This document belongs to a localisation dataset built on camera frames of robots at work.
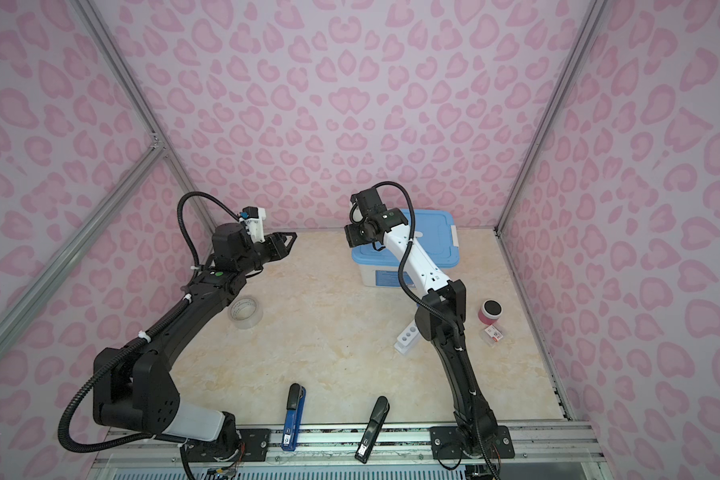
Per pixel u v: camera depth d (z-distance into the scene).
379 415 0.73
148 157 0.87
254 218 0.73
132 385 0.42
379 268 0.93
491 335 0.90
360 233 0.82
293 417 0.75
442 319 0.59
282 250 0.74
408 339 0.86
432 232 0.94
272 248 0.73
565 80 0.80
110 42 0.73
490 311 0.90
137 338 0.45
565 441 0.75
